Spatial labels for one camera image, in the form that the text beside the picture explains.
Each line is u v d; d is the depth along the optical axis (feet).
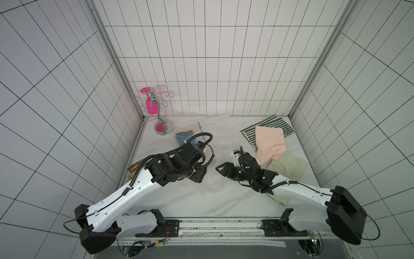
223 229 2.44
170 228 2.37
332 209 1.33
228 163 2.33
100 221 1.22
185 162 1.56
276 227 2.37
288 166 3.09
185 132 3.54
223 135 3.50
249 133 3.50
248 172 2.00
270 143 3.31
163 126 3.64
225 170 2.34
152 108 3.31
